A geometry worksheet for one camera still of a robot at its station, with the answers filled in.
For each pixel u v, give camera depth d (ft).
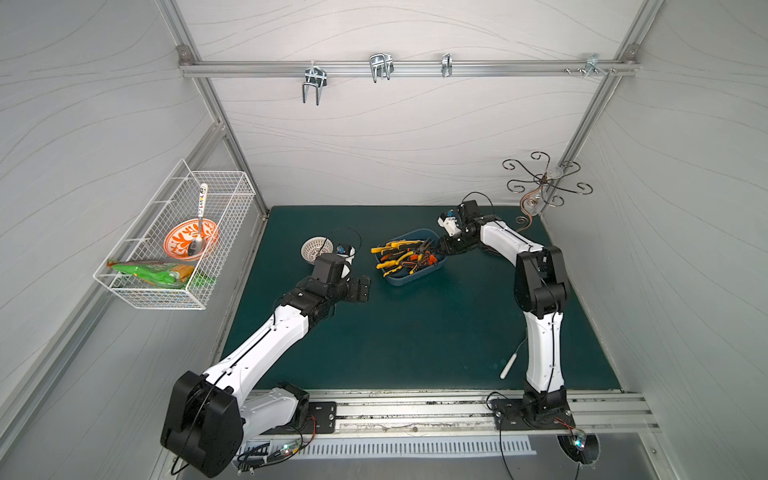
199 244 2.17
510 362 2.68
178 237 2.20
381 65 2.51
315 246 3.43
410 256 3.22
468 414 2.46
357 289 2.40
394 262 3.21
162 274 1.76
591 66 2.51
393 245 3.23
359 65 2.56
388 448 2.30
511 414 2.40
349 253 2.42
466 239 2.88
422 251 3.26
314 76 2.57
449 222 3.15
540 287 1.93
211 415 1.26
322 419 2.40
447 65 2.57
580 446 2.35
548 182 2.83
